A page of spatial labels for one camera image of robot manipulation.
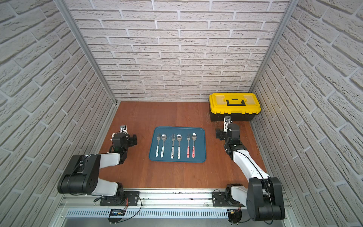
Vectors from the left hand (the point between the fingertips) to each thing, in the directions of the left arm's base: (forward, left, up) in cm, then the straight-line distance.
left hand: (123, 134), depth 93 cm
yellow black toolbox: (+16, -80, +11) cm, 83 cm away
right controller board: (-46, -67, -4) cm, 81 cm away
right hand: (0, -70, +9) cm, 70 cm away
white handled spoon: (-1, -27, -3) cm, 27 cm away
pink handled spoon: (0, -48, -4) cm, 49 cm away
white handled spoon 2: (-1, -38, -4) cm, 38 cm away
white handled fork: (0, -23, -5) cm, 24 cm away
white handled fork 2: (-1, -34, -5) cm, 34 cm away
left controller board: (-44, -6, -9) cm, 45 cm away
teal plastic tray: (-6, -38, -3) cm, 38 cm away
